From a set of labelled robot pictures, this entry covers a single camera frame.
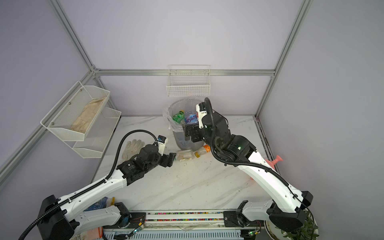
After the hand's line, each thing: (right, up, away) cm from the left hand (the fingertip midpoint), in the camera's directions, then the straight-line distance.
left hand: (168, 152), depth 79 cm
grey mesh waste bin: (+5, +3, +14) cm, 16 cm away
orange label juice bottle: (+20, -1, +17) cm, 26 cm away
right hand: (+13, +15, -17) cm, 26 cm away
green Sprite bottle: (+4, +20, +14) cm, 25 cm away
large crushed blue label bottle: (+12, +19, +12) cm, 26 cm away
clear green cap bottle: (+7, -4, +17) cm, 19 cm away
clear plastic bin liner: (+9, +28, +16) cm, 34 cm away
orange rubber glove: (-33, -37, -10) cm, 50 cm away
